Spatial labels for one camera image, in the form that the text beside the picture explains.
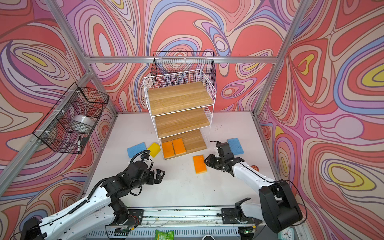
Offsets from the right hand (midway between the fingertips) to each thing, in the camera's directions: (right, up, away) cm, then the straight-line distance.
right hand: (207, 165), depth 87 cm
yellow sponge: (-35, +8, +12) cm, 37 cm away
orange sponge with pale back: (-25, +8, +9) cm, 28 cm away
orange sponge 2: (-4, -2, +3) cm, 6 cm away
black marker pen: (-65, +13, -15) cm, 68 cm away
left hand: (-26, -2, -8) cm, 27 cm away
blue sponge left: (-48, +8, +10) cm, 50 cm away
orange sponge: (-18, +10, +9) cm, 22 cm away
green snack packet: (-24, -27, -19) cm, 41 cm away
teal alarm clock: (+35, -27, -19) cm, 48 cm away
